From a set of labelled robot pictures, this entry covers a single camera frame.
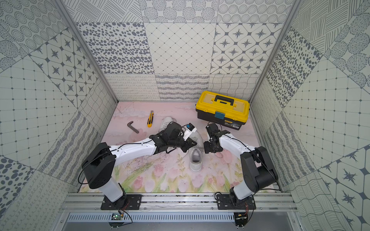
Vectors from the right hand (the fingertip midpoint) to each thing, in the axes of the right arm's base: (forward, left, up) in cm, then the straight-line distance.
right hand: (211, 150), depth 90 cm
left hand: (0, +9, +13) cm, 16 cm away
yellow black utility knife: (+25, +45, 0) cm, 51 cm away
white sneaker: (-5, +10, +5) cm, 12 cm away
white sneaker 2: (+19, +32, +4) cm, 38 cm away
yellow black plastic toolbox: (+21, -13, +14) cm, 29 cm away
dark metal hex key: (+18, +58, -1) cm, 61 cm away
